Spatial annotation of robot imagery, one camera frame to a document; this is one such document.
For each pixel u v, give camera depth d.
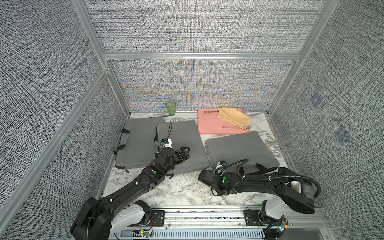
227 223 0.73
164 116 1.18
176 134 1.07
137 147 0.95
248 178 0.54
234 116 1.21
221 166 0.76
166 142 0.72
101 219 0.39
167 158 0.60
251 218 0.73
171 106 1.21
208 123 1.16
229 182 0.58
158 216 0.74
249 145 0.92
